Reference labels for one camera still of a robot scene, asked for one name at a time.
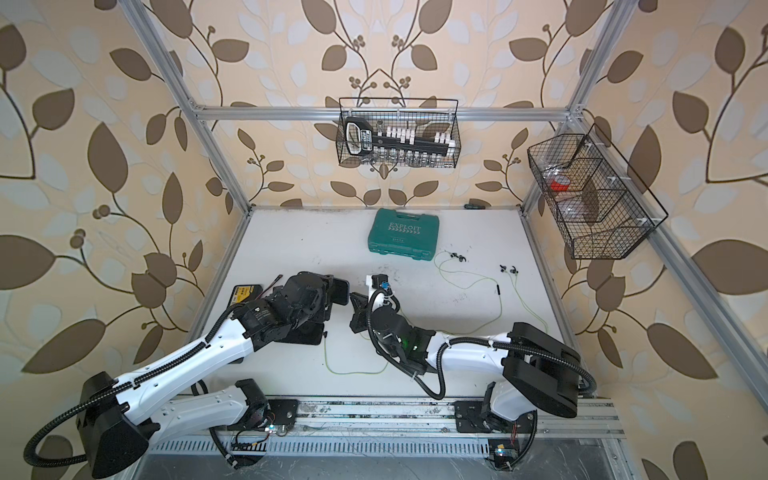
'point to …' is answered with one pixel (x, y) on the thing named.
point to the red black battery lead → (278, 278)
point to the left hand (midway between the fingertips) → (336, 281)
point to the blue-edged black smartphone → (340, 291)
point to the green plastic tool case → (407, 235)
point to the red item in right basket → (560, 183)
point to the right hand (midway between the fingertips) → (350, 297)
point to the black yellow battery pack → (244, 293)
